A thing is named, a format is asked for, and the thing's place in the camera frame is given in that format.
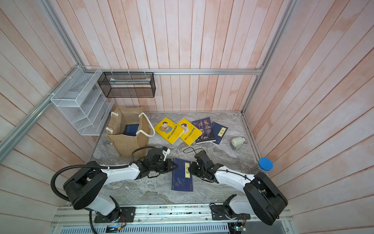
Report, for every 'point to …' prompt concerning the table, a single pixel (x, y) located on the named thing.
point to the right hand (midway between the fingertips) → (188, 168)
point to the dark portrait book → (204, 126)
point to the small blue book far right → (219, 131)
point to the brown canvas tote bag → (124, 145)
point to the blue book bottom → (131, 129)
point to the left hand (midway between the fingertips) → (177, 168)
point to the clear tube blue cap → (265, 165)
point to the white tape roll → (237, 142)
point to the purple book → (181, 178)
